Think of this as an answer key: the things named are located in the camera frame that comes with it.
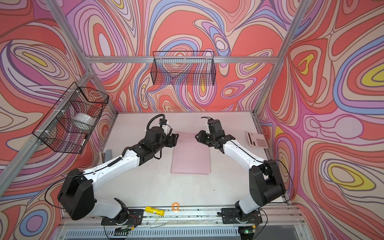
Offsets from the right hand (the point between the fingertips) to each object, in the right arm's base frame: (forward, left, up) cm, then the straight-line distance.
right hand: (198, 140), depth 87 cm
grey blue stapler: (-2, +58, -10) cm, 59 cm away
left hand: (+1, +13, +7) cm, 15 cm away
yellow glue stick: (-34, +24, -11) cm, 43 cm away
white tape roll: (+1, +57, +20) cm, 60 cm away
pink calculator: (+6, -41, -12) cm, 43 cm away
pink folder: (-4, +5, -11) cm, 13 cm away
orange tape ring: (-33, +14, -13) cm, 38 cm away
